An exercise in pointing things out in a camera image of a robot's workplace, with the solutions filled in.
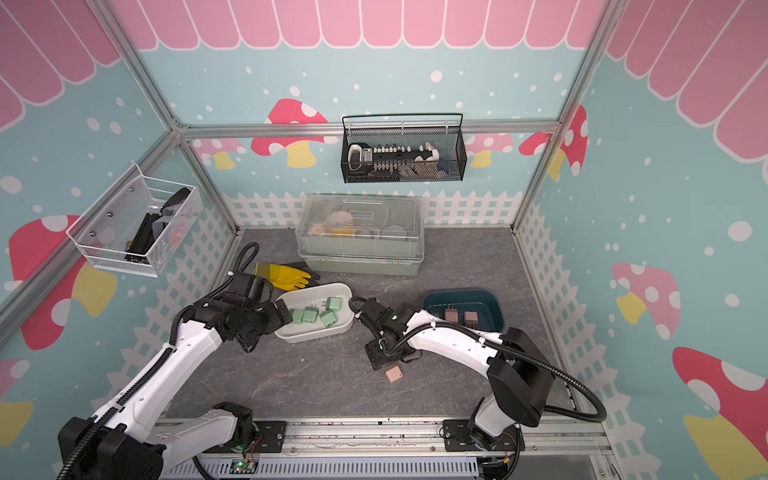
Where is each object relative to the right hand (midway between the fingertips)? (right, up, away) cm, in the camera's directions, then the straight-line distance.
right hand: (384, 357), depth 81 cm
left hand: (-29, +8, -1) cm, 30 cm away
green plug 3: (-17, +12, +16) cm, 26 cm away
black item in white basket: (-58, +32, -10) cm, 67 cm away
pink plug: (+3, -5, +2) cm, 6 cm away
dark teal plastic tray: (+29, +10, +17) cm, 35 cm away
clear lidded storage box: (-8, +35, +16) cm, 39 cm away
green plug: (-24, +9, +14) cm, 29 cm away
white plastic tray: (-23, +15, +18) cm, 33 cm away
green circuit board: (-34, -23, -10) cm, 42 cm away
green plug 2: (-18, +8, +13) cm, 24 cm away
